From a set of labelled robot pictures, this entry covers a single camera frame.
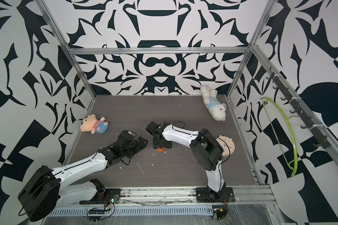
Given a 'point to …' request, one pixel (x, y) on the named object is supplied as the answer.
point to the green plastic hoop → (295, 150)
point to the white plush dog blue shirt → (216, 109)
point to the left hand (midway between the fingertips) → (144, 142)
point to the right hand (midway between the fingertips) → (160, 144)
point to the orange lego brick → (162, 149)
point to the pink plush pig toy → (90, 123)
